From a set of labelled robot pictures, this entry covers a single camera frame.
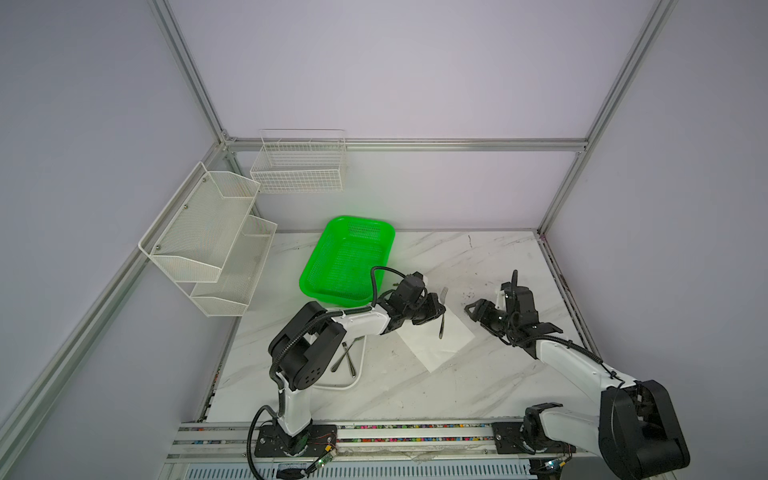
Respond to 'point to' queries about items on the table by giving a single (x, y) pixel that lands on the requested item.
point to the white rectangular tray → (344, 370)
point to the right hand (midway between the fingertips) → (469, 310)
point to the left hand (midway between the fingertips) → (447, 309)
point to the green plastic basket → (339, 267)
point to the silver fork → (443, 297)
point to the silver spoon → (335, 366)
